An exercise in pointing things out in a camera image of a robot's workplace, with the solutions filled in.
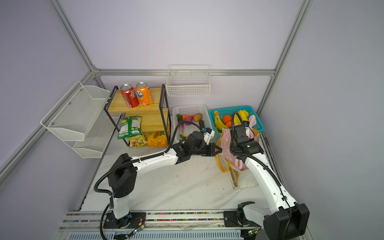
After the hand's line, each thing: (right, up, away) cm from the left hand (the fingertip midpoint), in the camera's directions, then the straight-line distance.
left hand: (222, 150), depth 77 cm
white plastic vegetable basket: (-16, +24, +41) cm, 50 cm away
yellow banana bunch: (+22, +22, +31) cm, 43 cm away
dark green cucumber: (-10, +15, +35) cm, 39 cm away
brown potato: (-12, +20, +35) cm, 43 cm away
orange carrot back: (-22, +21, +37) cm, 48 cm away
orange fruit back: (+10, +18, +33) cm, 39 cm away
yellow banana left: (+4, +15, +34) cm, 37 cm away
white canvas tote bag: (+8, -13, -5) cm, 16 cm away
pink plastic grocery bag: (+2, +4, 0) cm, 4 cm away
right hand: (+11, +5, +1) cm, 12 cm away
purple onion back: (-19, +19, +34) cm, 43 cm away
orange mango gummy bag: (-40, +4, +22) cm, 46 cm away
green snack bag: (-54, +13, +10) cm, 56 cm away
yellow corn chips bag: (-54, +3, +21) cm, 58 cm away
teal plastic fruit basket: (+12, +25, +38) cm, 47 cm away
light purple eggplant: (-27, +20, +38) cm, 50 cm away
